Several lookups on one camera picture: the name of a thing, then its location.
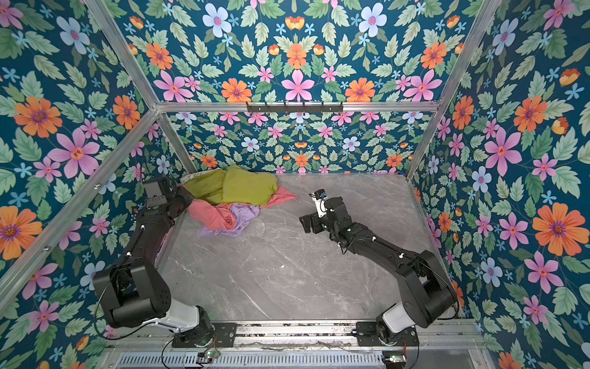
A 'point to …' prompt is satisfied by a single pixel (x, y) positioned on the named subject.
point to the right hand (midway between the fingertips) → (311, 212)
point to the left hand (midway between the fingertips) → (189, 185)
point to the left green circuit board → (210, 356)
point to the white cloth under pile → (186, 177)
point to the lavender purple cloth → (240, 214)
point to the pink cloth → (213, 214)
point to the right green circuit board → (394, 357)
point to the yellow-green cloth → (233, 184)
